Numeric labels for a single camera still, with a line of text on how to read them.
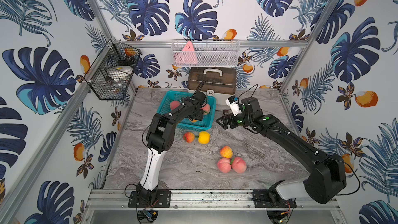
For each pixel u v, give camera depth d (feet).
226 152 2.74
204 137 2.96
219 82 3.53
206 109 3.35
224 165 2.63
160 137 1.91
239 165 2.61
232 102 2.32
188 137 2.96
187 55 2.96
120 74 2.62
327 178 1.34
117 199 2.50
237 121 2.29
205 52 3.36
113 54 2.97
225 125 2.34
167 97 3.46
